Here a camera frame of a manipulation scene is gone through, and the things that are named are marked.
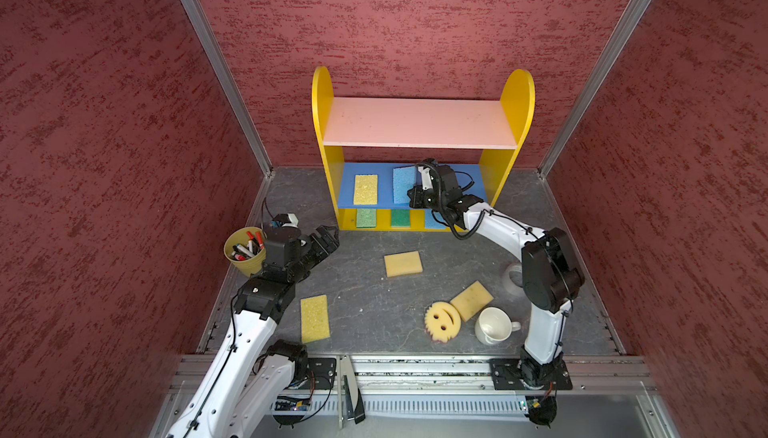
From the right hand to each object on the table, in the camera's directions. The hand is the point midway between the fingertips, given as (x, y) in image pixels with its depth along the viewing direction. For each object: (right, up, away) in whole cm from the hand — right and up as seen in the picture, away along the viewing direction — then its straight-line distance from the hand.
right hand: (407, 196), depth 92 cm
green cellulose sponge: (-14, -8, +11) cm, 20 cm away
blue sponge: (-1, +6, 0) cm, 6 cm away
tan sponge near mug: (+19, -31, -7) cm, 37 cm away
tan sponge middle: (-1, -22, 0) cm, 22 cm away
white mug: (+24, -36, -12) cm, 45 cm away
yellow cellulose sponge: (-13, +2, +2) cm, 14 cm away
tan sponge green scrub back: (-1, -8, +10) cm, 13 cm away
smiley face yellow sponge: (+9, -34, -13) cm, 38 cm away
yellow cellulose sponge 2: (-27, -35, -10) cm, 45 cm away
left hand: (-21, -12, -16) cm, 29 cm away
